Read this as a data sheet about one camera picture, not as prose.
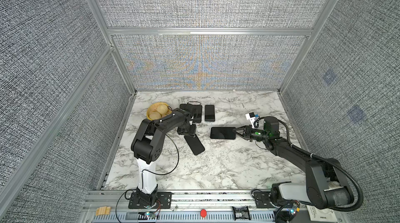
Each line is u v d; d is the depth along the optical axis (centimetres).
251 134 76
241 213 69
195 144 93
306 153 51
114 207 72
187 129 84
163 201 74
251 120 80
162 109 107
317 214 69
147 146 51
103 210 69
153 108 104
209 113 107
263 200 73
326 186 43
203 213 69
